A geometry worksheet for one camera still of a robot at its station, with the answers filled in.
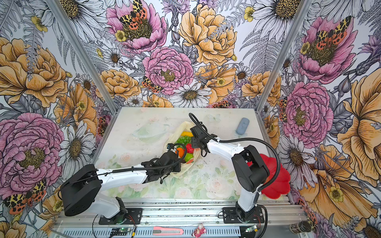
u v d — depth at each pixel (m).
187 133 1.02
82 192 0.43
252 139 0.50
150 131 1.10
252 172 0.47
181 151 0.93
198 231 0.68
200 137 0.72
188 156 0.93
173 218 0.75
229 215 0.74
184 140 0.98
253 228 0.71
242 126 1.08
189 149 0.94
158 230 0.70
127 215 0.72
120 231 0.71
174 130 0.91
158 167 0.61
